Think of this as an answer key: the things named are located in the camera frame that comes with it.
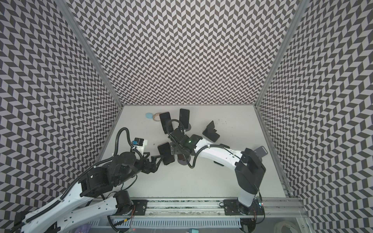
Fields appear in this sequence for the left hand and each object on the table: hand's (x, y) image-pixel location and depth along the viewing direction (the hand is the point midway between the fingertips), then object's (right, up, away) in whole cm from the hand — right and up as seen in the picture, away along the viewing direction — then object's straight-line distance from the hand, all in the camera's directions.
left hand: (156, 157), depth 67 cm
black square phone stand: (+29, +9, +29) cm, 42 cm away
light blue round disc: (-18, +20, +47) cm, 54 cm away
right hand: (+10, 0, +15) cm, 18 cm away
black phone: (+11, +19, +31) cm, 38 cm away
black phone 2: (+2, +1, +11) cm, 11 cm away
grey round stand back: (+14, +12, +41) cm, 45 cm away
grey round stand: (+11, -8, +19) cm, 24 cm away
